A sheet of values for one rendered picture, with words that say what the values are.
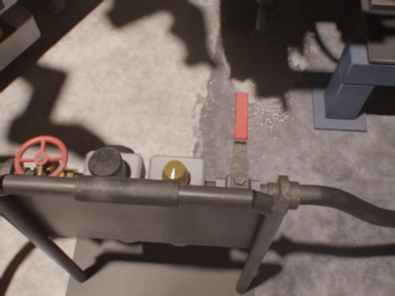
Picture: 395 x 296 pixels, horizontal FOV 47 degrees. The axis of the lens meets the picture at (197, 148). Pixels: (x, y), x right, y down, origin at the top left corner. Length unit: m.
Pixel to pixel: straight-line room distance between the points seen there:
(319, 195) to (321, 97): 0.66
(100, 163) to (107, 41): 0.84
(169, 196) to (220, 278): 0.57
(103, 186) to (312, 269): 0.68
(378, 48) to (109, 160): 0.70
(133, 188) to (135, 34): 0.94
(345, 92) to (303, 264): 0.43
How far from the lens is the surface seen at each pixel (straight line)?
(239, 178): 0.64
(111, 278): 1.09
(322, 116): 1.28
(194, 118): 1.24
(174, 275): 1.07
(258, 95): 1.29
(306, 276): 1.11
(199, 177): 0.65
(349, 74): 1.12
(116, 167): 0.62
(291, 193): 0.67
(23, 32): 1.36
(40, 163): 0.65
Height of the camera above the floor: 1.06
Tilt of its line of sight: 62 degrees down
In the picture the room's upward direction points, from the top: straight up
